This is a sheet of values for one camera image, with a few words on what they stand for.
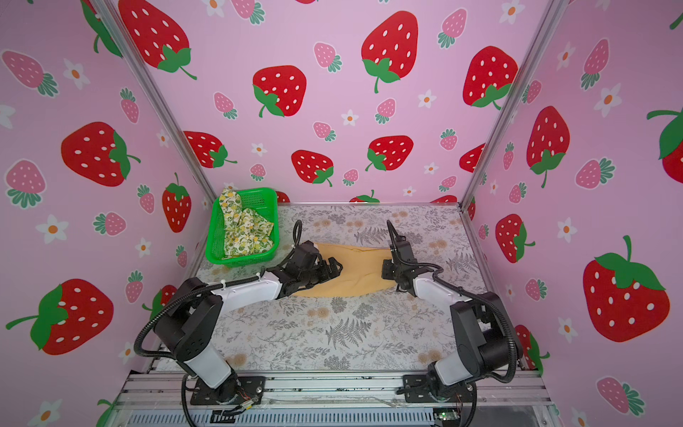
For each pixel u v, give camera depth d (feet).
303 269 2.35
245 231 3.50
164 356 1.58
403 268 2.33
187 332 1.50
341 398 2.40
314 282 2.66
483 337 1.45
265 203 3.89
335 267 2.77
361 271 3.22
